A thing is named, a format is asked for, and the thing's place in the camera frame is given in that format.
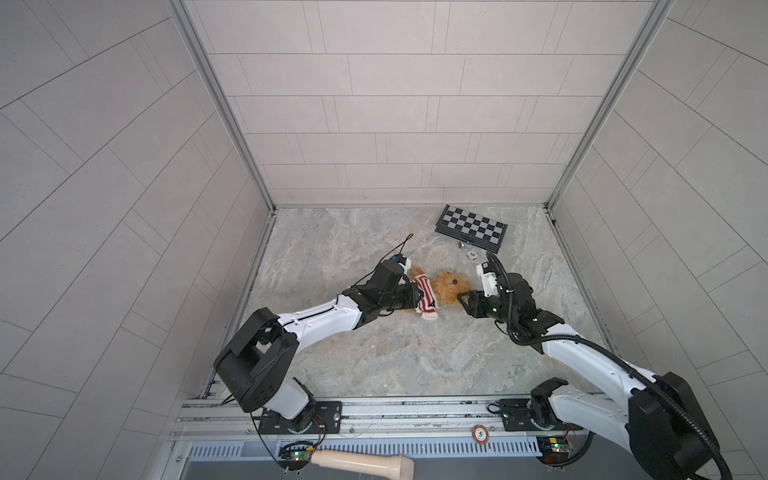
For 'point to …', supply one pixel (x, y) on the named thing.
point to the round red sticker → (481, 434)
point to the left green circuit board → (296, 455)
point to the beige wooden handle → (375, 465)
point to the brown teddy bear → (447, 286)
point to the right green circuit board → (553, 450)
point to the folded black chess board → (471, 228)
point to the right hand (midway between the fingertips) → (459, 298)
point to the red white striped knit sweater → (427, 305)
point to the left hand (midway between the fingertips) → (433, 294)
